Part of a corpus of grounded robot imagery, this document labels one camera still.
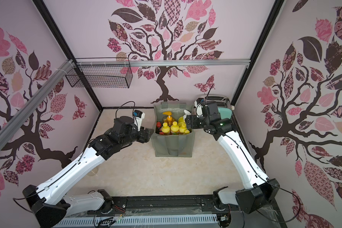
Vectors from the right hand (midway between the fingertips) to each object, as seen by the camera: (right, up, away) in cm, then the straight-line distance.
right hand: (193, 117), depth 74 cm
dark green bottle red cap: (-20, -5, +9) cm, 22 cm away
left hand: (-24, -8, -2) cm, 25 cm away
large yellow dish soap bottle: (-6, -2, +11) cm, 13 cm away
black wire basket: (-59, +31, +20) cm, 70 cm away
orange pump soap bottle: (-13, -1, +11) cm, 17 cm away
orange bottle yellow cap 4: (-3, -8, +3) cm, 9 cm away
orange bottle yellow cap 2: (-10, -7, +8) cm, 14 cm away
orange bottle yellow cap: (-15, -7, +7) cm, 18 cm away
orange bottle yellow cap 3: (-5, -6, +6) cm, 10 cm away
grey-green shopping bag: (-12, -16, +4) cm, 20 cm away
